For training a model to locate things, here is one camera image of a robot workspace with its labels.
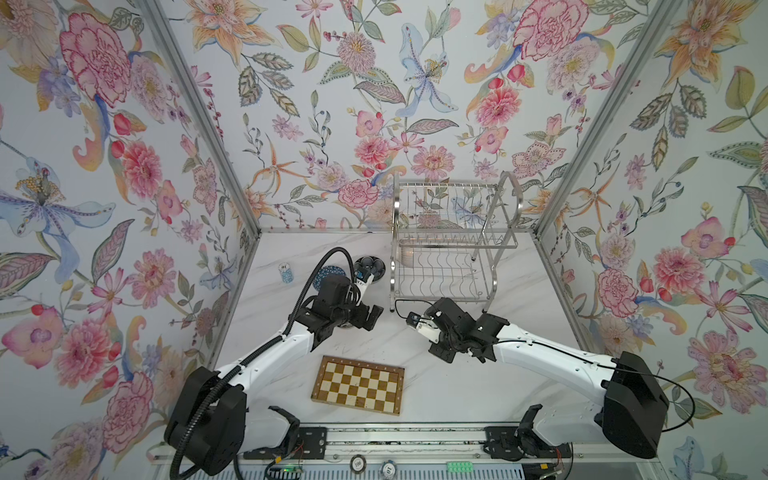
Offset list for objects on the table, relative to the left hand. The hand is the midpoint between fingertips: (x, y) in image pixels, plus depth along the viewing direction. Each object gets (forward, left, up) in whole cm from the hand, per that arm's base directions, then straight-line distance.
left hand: (372, 303), depth 84 cm
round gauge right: (-38, -4, -9) cm, 39 cm away
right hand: (-7, -17, -5) cm, 19 cm away
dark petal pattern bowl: (+22, 0, -11) cm, 24 cm away
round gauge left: (-36, +3, -14) cm, 39 cm away
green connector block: (-37, -20, -12) cm, 44 cm away
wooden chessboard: (-19, +4, -10) cm, 22 cm away
